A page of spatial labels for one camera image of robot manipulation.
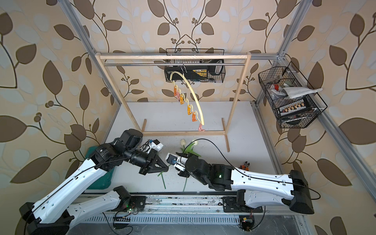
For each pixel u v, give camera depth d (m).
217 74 0.92
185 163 0.55
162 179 0.83
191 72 0.82
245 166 0.84
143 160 0.54
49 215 0.38
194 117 0.69
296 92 0.63
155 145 0.63
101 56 0.56
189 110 0.69
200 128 0.64
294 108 0.67
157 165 0.59
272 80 0.85
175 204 0.75
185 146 0.95
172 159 0.54
